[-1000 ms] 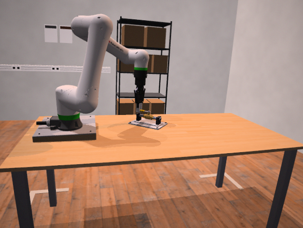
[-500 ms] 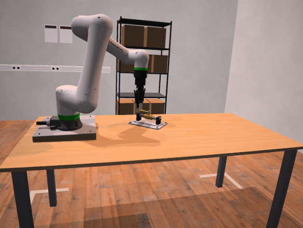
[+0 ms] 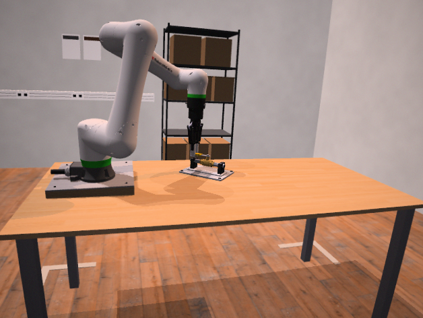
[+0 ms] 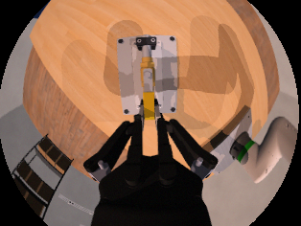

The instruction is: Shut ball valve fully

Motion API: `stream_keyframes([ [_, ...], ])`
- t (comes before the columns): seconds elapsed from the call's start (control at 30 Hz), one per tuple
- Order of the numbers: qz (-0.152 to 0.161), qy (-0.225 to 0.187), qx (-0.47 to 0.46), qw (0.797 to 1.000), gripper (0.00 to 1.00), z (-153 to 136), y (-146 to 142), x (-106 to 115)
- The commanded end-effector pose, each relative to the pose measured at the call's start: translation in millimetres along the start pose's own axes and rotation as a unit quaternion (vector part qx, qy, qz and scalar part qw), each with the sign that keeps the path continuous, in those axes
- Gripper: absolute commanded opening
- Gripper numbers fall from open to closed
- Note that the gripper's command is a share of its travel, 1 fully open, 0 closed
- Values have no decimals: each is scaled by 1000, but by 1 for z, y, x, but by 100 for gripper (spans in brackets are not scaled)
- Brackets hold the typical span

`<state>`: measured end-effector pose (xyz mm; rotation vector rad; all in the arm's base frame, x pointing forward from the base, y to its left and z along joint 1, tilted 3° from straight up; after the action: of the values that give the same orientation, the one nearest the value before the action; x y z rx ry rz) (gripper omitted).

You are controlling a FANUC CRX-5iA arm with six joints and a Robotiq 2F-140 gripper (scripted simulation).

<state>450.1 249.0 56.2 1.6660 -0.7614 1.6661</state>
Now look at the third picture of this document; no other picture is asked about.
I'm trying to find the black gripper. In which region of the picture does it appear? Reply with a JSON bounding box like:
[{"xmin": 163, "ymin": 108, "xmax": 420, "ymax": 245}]
[{"xmin": 187, "ymin": 108, "xmax": 203, "ymax": 157}]

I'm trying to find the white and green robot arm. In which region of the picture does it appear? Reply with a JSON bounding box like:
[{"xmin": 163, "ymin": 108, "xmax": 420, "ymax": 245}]
[{"xmin": 51, "ymin": 20, "xmax": 208, "ymax": 183}]

